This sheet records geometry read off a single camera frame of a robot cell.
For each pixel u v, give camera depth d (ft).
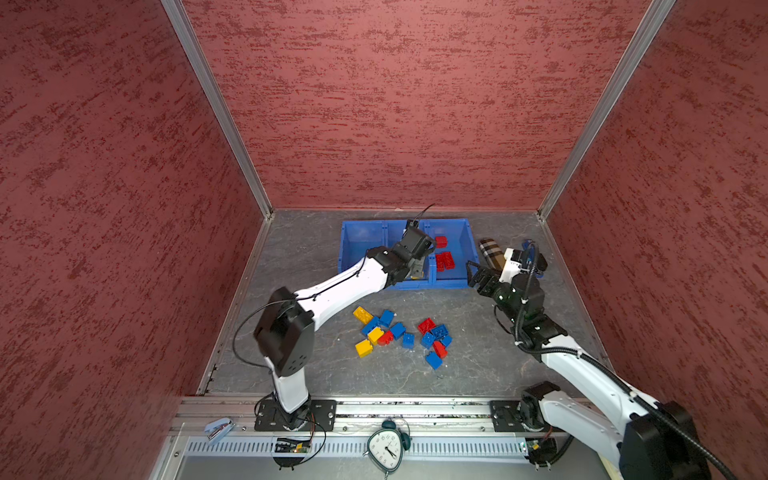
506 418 2.43
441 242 3.64
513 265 2.33
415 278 3.26
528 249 3.58
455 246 3.61
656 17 2.37
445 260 3.43
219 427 2.33
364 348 2.74
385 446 2.19
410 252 2.10
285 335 1.49
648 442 1.30
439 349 2.78
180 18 2.33
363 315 3.02
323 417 2.44
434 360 2.74
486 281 2.36
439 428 2.39
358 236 3.67
